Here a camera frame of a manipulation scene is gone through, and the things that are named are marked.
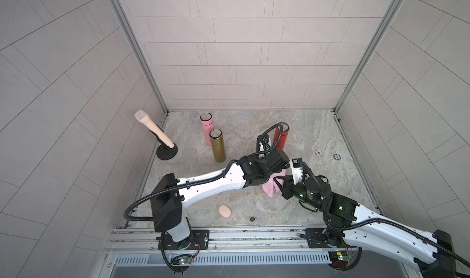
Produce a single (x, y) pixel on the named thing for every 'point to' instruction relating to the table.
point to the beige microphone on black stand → (166, 150)
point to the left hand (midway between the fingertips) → (278, 159)
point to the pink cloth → (272, 188)
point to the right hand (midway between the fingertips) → (272, 180)
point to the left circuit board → (182, 260)
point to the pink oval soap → (224, 211)
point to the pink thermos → (207, 125)
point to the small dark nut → (252, 218)
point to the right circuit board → (340, 259)
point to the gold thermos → (216, 135)
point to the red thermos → (283, 139)
